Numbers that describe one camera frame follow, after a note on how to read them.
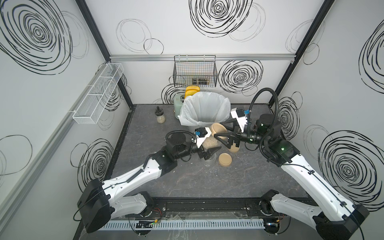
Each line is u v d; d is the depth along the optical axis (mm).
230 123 616
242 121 538
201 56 884
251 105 525
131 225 694
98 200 390
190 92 968
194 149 594
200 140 569
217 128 626
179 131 517
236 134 533
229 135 525
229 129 641
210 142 647
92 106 733
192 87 1011
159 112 1018
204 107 931
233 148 920
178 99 1020
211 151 582
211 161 831
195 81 888
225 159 894
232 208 753
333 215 380
